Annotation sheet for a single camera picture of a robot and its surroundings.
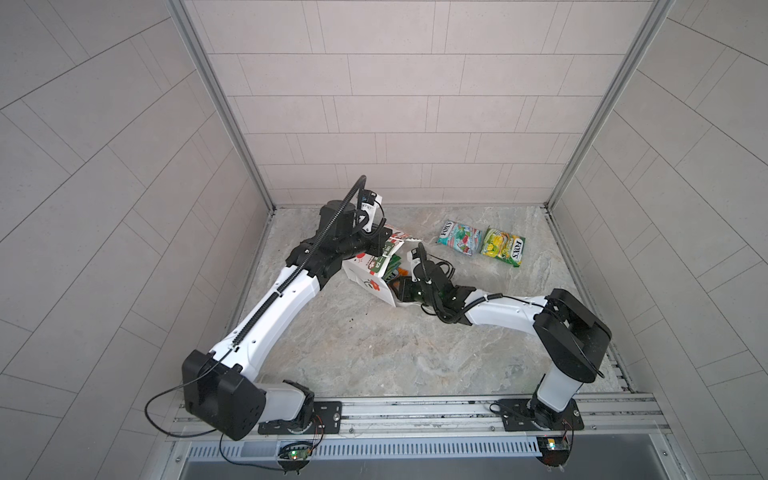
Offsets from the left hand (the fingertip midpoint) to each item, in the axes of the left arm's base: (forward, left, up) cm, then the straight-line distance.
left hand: (397, 228), depth 72 cm
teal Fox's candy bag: (+19, -22, -27) cm, 40 cm away
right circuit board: (-42, -37, -29) cm, 63 cm away
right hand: (-5, +2, -21) cm, 21 cm away
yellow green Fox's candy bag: (+14, -37, -27) cm, 48 cm away
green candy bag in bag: (+2, +1, -20) cm, 20 cm away
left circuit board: (-44, +22, -25) cm, 55 cm away
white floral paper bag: (-6, +7, -11) cm, 14 cm away
